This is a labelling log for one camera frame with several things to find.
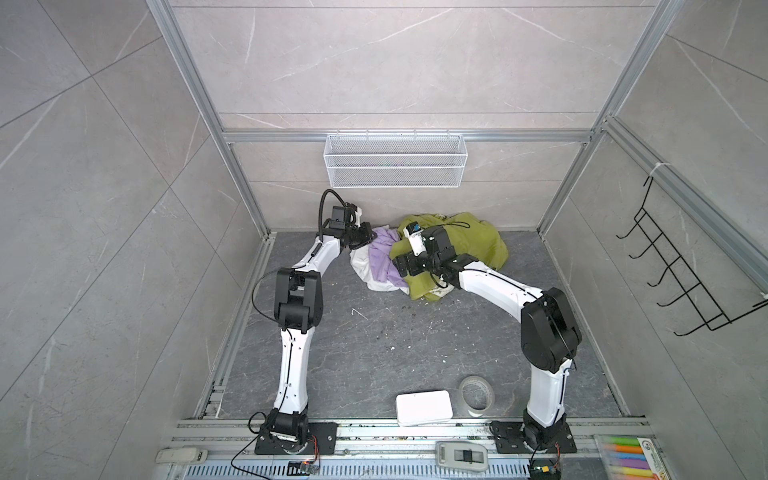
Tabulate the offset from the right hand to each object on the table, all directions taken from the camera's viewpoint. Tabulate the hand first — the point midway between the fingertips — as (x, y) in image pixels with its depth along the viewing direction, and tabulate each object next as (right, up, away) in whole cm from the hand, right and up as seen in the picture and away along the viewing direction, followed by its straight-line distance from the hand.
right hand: (405, 253), depth 93 cm
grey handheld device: (+12, -47, -25) cm, 55 cm away
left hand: (-9, +9, +11) cm, 17 cm away
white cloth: (-16, -3, +14) cm, 21 cm away
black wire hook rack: (+62, -7, -27) cm, 68 cm away
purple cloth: (-8, -5, +8) cm, 12 cm away
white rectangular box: (+4, -40, -18) cm, 44 cm away
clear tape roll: (+19, -39, -12) cm, 45 cm away
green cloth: (+27, +6, +21) cm, 35 cm away
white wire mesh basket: (-3, +32, +7) cm, 33 cm away
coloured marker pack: (+53, -49, -23) cm, 76 cm away
